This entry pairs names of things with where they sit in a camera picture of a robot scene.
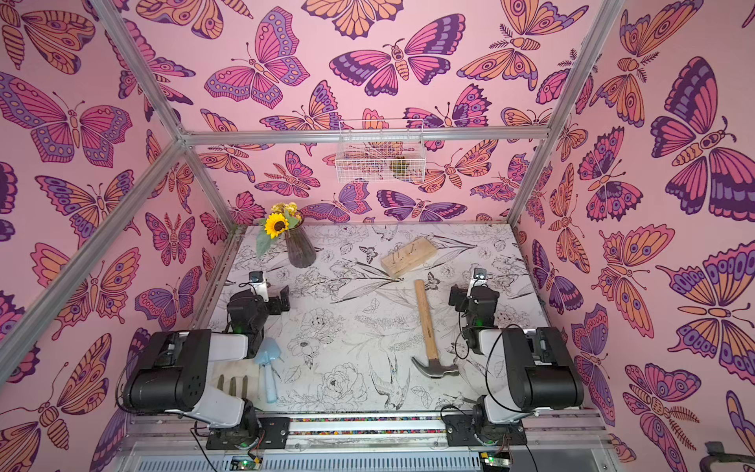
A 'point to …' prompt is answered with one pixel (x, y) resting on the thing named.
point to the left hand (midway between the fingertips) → (276, 284)
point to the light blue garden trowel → (268, 351)
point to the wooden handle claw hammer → (434, 367)
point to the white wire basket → (380, 151)
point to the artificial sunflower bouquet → (281, 218)
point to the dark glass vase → (301, 253)
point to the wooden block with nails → (408, 257)
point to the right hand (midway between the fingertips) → (475, 285)
